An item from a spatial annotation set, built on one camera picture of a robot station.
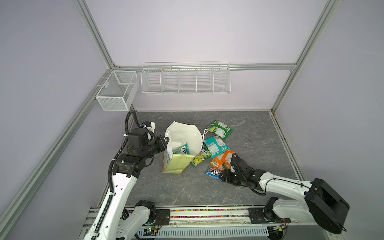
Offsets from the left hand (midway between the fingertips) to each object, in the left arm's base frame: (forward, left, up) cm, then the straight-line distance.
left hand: (169, 140), depth 70 cm
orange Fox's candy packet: (-1, -28, -25) cm, 38 cm away
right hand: (-11, -26, -26) cm, 38 cm away
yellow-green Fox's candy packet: (+2, -14, -25) cm, 28 cm away
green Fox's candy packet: (+23, -30, -25) cm, 46 cm away
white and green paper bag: (+11, -6, -19) cm, 23 cm away
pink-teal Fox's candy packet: (+6, -5, -19) cm, 21 cm away
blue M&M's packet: (-7, -22, -25) cm, 34 cm away
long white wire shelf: (+49, -8, +2) cm, 49 cm away
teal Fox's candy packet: (+10, -25, -24) cm, 36 cm away
